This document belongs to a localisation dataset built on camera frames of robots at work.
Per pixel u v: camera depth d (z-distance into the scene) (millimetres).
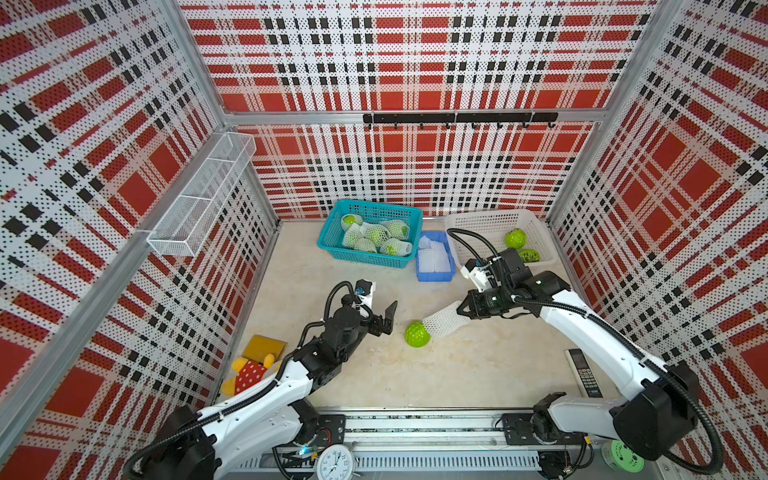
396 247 1035
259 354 878
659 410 387
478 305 671
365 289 657
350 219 1117
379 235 1078
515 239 1076
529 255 1014
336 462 663
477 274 720
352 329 585
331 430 734
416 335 840
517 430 732
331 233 1084
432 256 1043
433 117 883
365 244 1045
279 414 605
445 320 801
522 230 1101
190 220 951
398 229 1106
